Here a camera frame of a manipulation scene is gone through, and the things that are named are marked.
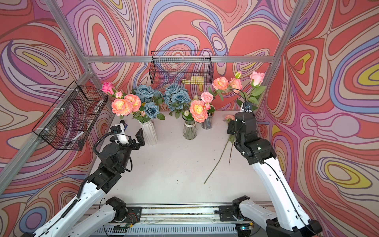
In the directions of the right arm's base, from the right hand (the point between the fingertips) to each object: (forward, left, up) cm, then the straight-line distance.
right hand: (238, 123), depth 68 cm
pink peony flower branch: (+29, -5, -28) cm, 41 cm away
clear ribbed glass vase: (+18, +23, -27) cm, 39 cm away
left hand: (+1, +49, -3) cm, 50 cm away
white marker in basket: (0, +81, -7) cm, 81 cm away
